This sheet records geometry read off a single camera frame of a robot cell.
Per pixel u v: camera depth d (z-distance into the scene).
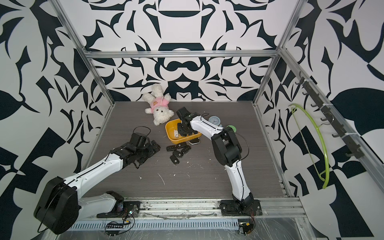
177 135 0.99
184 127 0.72
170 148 0.95
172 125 1.05
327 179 0.57
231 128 0.58
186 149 0.94
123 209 0.71
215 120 1.05
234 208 0.67
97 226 0.70
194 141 0.98
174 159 0.89
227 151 0.56
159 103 1.08
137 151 0.66
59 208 0.40
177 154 0.91
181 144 0.96
